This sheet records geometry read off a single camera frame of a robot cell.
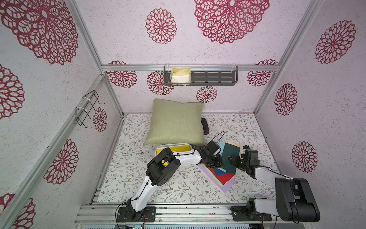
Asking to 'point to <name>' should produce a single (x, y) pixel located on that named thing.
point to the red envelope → (223, 179)
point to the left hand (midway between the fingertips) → (224, 166)
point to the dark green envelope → (229, 150)
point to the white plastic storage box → (171, 145)
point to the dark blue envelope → (218, 172)
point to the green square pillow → (175, 122)
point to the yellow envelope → (174, 149)
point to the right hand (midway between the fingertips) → (230, 157)
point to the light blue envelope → (221, 144)
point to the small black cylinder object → (205, 126)
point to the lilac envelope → (224, 189)
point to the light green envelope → (212, 174)
